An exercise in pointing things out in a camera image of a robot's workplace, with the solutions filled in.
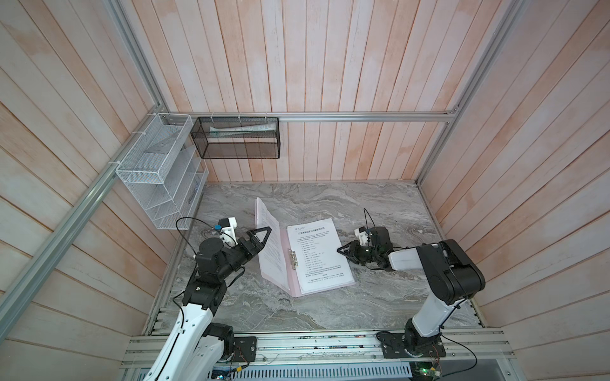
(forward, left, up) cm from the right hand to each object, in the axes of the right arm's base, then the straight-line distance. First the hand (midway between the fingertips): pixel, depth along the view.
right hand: (339, 250), depth 95 cm
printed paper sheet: (-12, +25, +12) cm, 30 cm away
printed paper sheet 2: (-5, +7, -1) cm, 8 cm away
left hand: (-9, +25, +23) cm, 35 cm away
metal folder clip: (-4, +19, 0) cm, 19 cm away
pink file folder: (-13, +18, 0) cm, 22 cm away
